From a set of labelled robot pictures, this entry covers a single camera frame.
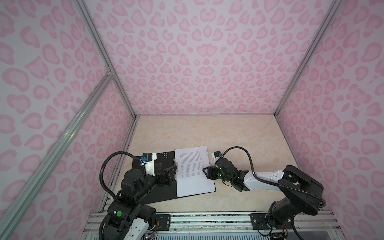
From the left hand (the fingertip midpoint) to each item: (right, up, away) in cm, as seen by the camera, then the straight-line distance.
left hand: (169, 164), depth 67 cm
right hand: (+18, -7, +19) cm, 27 cm away
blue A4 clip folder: (-5, -19, +14) cm, 24 cm away
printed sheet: (+9, -13, +21) cm, 26 cm away
